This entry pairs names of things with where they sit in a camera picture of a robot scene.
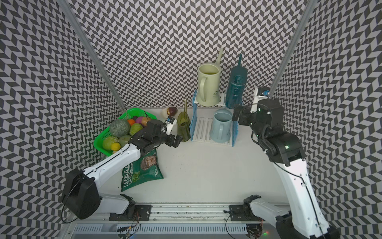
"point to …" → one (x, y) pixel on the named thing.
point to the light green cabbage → (135, 128)
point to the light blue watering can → (221, 130)
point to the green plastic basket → (98, 141)
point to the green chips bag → (141, 171)
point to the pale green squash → (108, 141)
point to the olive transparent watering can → (184, 124)
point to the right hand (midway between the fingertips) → (246, 110)
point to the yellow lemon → (115, 146)
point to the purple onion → (139, 119)
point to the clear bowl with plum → (170, 111)
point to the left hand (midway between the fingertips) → (176, 135)
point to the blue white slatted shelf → (200, 127)
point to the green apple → (124, 140)
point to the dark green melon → (120, 127)
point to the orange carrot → (131, 121)
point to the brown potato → (144, 120)
